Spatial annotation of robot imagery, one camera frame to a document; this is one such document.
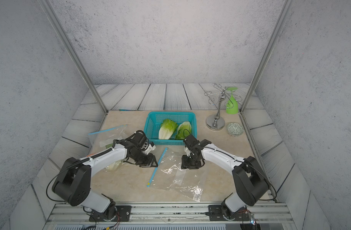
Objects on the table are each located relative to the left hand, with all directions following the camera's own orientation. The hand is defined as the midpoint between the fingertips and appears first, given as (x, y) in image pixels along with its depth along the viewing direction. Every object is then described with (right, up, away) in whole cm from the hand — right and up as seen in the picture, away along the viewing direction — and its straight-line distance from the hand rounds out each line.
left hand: (156, 165), depth 83 cm
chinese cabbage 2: (+16, +20, +14) cm, 29 cm away
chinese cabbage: (+4, +20, +15) cm, 26 cm away
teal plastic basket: (-6, +27, +25) cm, 37 cm away
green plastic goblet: (+44, +36, +4) cm, 57 cm away
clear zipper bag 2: (+7, -7, +3) cm, 10 cm away
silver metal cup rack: (+41, +25, +28) cm, 55 cm away
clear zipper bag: (-36, +13, +8) cm, 39 cm away
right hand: (+16, -1, -1) cm, 16 cm away
